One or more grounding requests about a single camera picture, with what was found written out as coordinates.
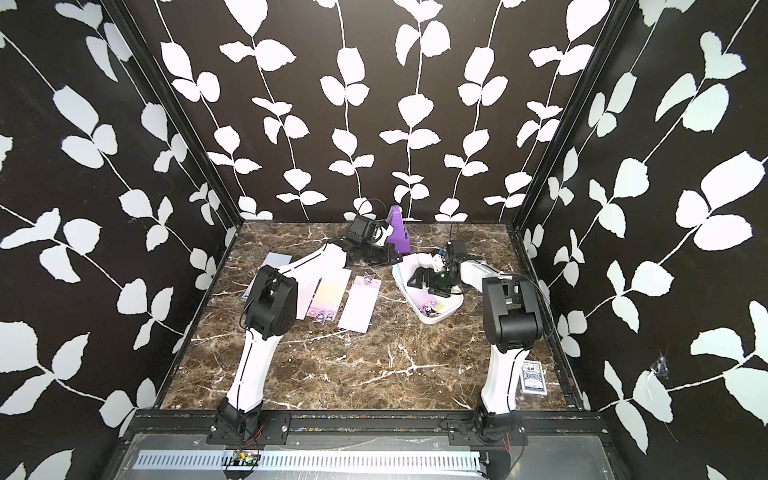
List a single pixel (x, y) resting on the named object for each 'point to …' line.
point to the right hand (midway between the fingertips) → (418, 281)
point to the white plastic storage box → (401, 273)
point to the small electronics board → (240, 458)
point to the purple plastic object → (399, 236)
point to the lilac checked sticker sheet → (360, 303)
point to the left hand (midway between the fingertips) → (404, 254)
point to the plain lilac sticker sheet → (426, 304)
